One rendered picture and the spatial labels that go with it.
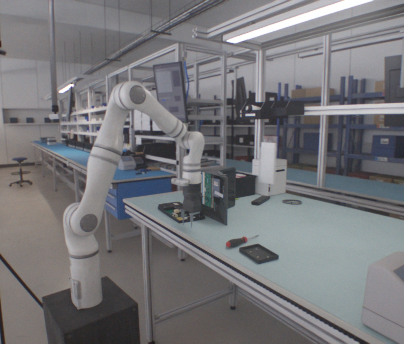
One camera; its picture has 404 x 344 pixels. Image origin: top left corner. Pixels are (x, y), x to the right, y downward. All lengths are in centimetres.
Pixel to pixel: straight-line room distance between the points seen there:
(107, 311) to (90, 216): 31
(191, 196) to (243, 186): 65
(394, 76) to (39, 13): 567
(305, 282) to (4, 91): 1195
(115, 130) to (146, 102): 13
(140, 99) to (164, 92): 169
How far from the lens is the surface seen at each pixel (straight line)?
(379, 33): 289
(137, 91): 98
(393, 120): 287
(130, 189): 287
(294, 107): 166
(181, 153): 296
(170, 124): 107
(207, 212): 146
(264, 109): 165
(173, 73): 260
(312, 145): 539
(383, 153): 478
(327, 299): 84
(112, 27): 678
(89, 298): 106
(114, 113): 102
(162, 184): 300
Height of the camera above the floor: 142
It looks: 9 degrees down
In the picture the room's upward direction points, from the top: straight up
